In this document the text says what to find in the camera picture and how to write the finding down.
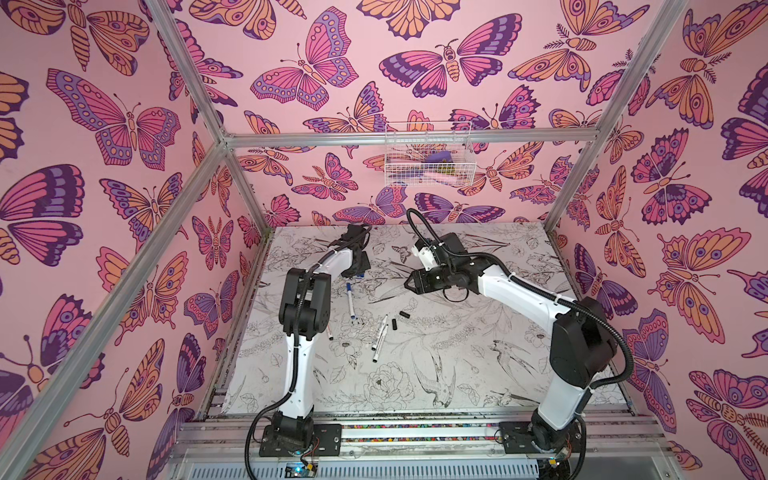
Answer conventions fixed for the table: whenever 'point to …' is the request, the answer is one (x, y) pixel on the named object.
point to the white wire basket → (429, 154)
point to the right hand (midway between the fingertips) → (411, 279)
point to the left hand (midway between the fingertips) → (365, 264)
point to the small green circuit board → (297, 470)
